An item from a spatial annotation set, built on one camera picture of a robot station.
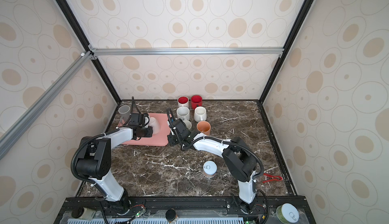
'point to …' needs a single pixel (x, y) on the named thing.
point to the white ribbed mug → (200, 114)
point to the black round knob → (170, 215)
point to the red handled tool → (272, 179)
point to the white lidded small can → (209, 169)
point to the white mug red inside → (183, 101)
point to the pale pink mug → (155, 125)
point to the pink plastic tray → (159, 139)
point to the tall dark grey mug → (124, 111)
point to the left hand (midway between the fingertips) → (154, 127)
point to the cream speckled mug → (183, 113)
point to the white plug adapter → (83, 213)
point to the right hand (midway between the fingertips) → (170, 136)
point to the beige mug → (203, 126)
